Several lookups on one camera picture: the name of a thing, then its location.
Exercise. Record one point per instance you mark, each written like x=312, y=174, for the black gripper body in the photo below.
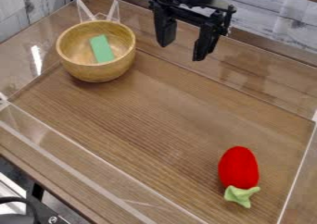
x=200, y=11

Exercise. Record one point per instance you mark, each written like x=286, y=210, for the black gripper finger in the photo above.
x=165, y=25
x=207, y=41

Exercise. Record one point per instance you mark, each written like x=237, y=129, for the red plush strawberry toy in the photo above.
x=239, y=175

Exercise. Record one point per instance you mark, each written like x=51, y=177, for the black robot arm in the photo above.
x=211, y=15

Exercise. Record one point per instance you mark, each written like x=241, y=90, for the light wooden bowl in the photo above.
x=76, y=51

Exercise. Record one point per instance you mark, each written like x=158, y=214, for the green rectangular block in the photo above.
x=101, y=48

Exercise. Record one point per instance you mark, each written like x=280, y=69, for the black table leg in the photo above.
x=38, y=191

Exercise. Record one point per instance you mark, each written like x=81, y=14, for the clear acrylic tray wall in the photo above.
x=128, y=149

